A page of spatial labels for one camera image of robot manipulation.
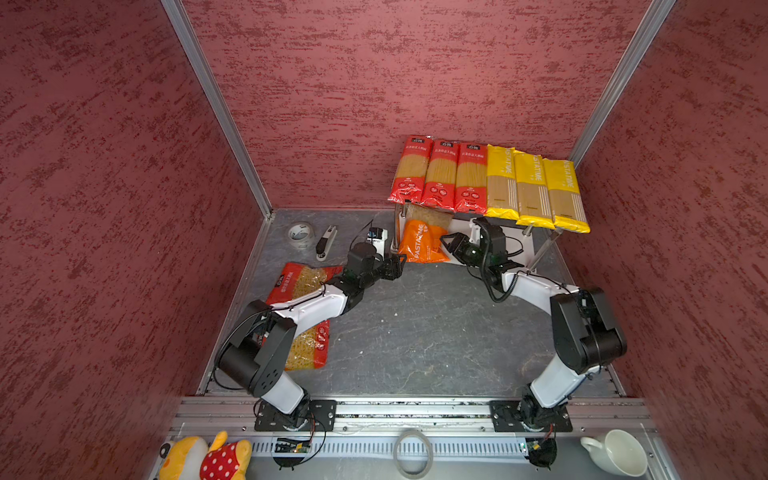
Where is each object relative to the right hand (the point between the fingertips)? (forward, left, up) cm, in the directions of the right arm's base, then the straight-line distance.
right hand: (439, 245), depth 92 cm
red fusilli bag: (-5, +46, -9) cm, 48 cm away
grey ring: (-54, +8, -13) cm, 56 cm away
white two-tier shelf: (+10, -33, -10) cm, 36 cm away
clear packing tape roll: (+17, +50, -13) cm, 55 cm away
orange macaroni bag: (+9, +4, -3) cm, 10 cm away
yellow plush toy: (-52, +60, -7) cm, 80 cm away
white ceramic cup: (-54, -35, -9) cm, 64 cm away
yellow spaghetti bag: (-1, -23, +20) cm, 30 cm away
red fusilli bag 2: (-27, +39, -12) cm, 49 cm away
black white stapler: (+10, +39, -10) cm, 42 cm away
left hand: (-6, +13, 0) cm, 14 cm away
